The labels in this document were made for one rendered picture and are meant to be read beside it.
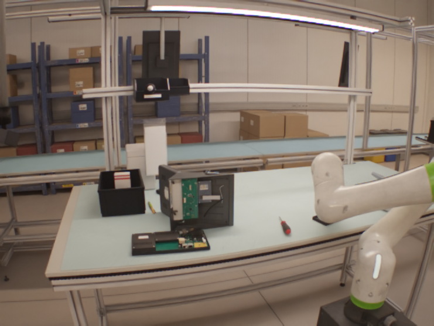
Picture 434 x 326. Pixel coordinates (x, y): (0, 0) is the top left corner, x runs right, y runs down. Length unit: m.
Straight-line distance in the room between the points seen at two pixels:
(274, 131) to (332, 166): 3.72
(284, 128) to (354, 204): 3.91
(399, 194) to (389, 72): 6.59
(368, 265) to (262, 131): 3.77
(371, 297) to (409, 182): 0.39
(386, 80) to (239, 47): 3.36
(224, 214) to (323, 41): 5.37
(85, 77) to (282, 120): 2.80
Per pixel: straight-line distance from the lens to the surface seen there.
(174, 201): 1.24
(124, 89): 1.73
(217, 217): 1.31
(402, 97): 7.84
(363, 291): 1.12
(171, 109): 4.84
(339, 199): 1.00
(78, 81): 4.78
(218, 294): 2.30
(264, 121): 4.67
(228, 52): 5.52
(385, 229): 1.21
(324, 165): 1.06
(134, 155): 1.68
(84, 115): 4.77
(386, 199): 1.00
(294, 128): 4.91
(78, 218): 1.46
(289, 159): 2.89
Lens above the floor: 1.55
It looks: 14 degrees down
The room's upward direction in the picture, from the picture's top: straight up
